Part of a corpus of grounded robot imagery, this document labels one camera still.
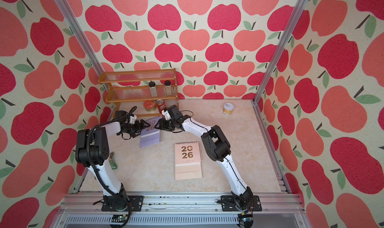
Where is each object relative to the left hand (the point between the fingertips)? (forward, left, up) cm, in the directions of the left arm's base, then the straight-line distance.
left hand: (147, 129), depth 99 cm
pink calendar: (-22, -28, +1) cm, 35 cm away
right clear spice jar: (+22, -14, +21) cm, 34 cm away
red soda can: (+16, -8, +7) cm, 20 cm away
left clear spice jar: (+20, -4, +22) cm, 30 cm away
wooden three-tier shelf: (+28, +5, +8) cm, 30 cm away
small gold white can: (+19, -58, +1) cm, 61 cm away
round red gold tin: (+22, +2, +1) cm, 22 cm away
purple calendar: (-4, -3, -1) cm, 5 cm away
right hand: (-3, -7, +4) cm, 9 cm away
